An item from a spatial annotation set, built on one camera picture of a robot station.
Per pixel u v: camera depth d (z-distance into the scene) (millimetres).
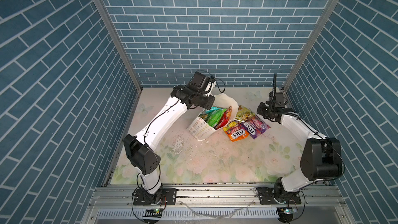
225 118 808
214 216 695
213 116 829
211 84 619
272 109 694
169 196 741
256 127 963
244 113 1020
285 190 630
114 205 727
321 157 452
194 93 526
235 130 937
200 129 787
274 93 707
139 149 425
